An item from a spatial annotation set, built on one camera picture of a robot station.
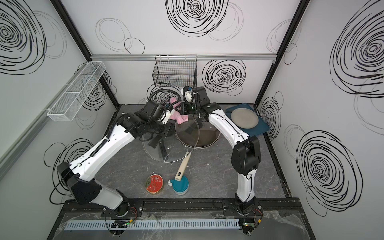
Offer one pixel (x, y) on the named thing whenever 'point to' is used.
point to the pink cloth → (176, 115)
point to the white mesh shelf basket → (69, 103)
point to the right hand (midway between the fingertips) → (176, 108)
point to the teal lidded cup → (179, 187)
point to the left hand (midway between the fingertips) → (170, 128)
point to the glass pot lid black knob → (175, 150)
